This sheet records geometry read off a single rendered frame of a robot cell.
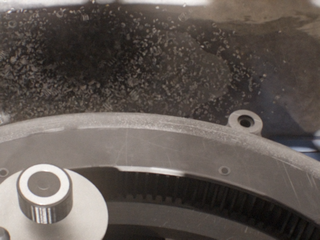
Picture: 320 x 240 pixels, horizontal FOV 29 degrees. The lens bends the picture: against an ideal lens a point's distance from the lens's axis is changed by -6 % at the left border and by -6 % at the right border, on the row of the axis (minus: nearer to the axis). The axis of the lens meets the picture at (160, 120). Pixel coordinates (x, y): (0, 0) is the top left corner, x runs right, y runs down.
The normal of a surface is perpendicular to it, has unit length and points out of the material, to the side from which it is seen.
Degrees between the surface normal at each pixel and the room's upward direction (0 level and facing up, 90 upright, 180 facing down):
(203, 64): 1
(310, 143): 0
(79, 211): 90
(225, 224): 45
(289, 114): 0
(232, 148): 90
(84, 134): 90
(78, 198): 90
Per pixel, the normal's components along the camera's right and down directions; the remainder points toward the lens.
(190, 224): -0.11, 0.10
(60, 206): 0.65, 0.58
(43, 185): 0.10, -0.70
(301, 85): 0.09, 0.72
